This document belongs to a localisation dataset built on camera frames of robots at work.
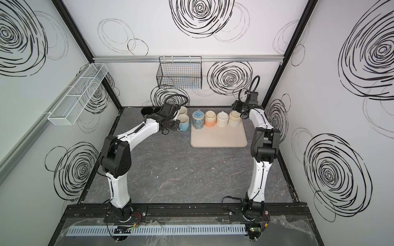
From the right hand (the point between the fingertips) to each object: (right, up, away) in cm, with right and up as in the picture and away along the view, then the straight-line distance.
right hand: (234, 104), depth 102 cm
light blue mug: (-33, -13, -3) cm, 36 cm away
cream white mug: (-8, -10, +4) cm, 13 cm away
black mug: (-54, -3, +6) cm, 54 cm away
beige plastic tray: (-4, -21, +1) cm, 22 cm away
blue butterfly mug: (-24, -10, -2) cm, 27 cm away
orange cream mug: (-16, -10, 0) cm, 19 cm away
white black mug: (-60, -4, +3) cm, 60 cm away
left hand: (-38, -11, -6) cm, 40 cm away
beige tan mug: (+1, -9, +2) cm, 10 cm away
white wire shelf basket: (-86, -5, -29) cm, 91 cm away
